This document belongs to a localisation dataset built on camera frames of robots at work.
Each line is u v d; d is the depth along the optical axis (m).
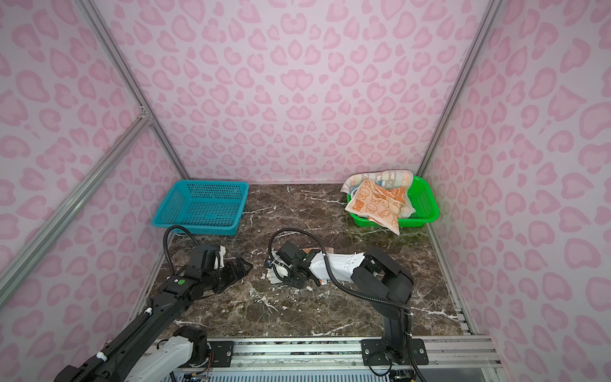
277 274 0.77
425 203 1.05
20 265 0.52
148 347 0.47
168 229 0.66
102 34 0.72
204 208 1.11
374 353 0.73
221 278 0.69
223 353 0.73
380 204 1.01
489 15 0.70
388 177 1.10
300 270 0.67
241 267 0.74
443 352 0.75
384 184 1.09
